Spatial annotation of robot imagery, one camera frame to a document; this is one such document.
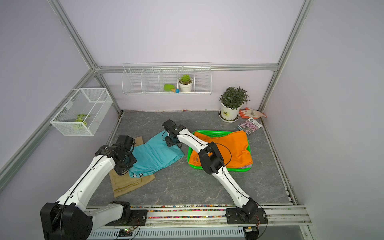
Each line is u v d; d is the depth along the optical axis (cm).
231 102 102
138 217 73
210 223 73
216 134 96
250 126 110
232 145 89
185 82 91
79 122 74
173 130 77
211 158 67
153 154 93
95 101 87
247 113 119
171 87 102
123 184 82
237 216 74
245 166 81
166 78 99
